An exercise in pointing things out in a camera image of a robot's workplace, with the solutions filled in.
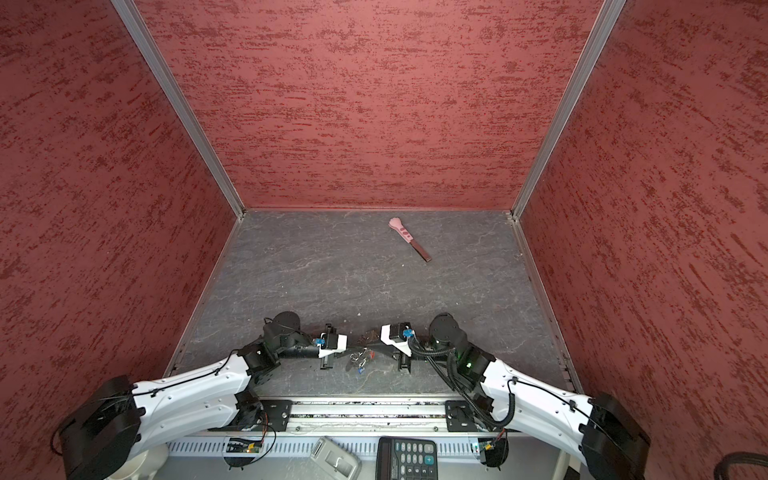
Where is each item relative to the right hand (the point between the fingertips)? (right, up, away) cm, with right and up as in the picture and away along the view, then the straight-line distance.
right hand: (369, 351), depth 68 cm
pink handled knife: (+7, +32, +45) cm, 56 cm away
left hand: (-2, -1, +3) cm, 4 cm away
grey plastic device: (-8, -25, -2) cm, 26 cm away
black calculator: (+9, -24, -2) cm, 26 cm away
